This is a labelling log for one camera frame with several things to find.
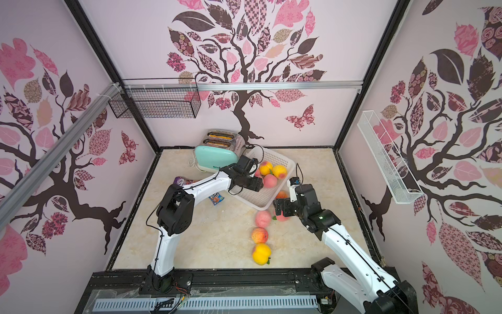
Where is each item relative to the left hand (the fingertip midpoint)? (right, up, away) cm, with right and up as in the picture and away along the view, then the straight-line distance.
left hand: (254, 185), depth 96 cm
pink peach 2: (+3, -13, -12) cm, 18 cm away
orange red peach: (+13, -4, -4) cm, 14 cm away
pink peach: (+13, -14, -8) cm, 21 cm away
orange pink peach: (+2, -19, -15) cm, 25 cm away
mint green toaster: (-18, +19, +1) cm, 26 cm away
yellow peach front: (+3, -25, -20) cm, 32 cm away
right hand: (+12, -6, -15) cm, 21 cm away
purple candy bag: (-38, +2, +5) cm, 39 cm away
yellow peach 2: (+13, +7, +4) cm, 16 cm away
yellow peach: (+5, +9, +7) cm, 12 cm away
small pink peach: (+8, +2, +1) cm, 8 cm away
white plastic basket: (+5, -7, +2) cm, 9 cm away
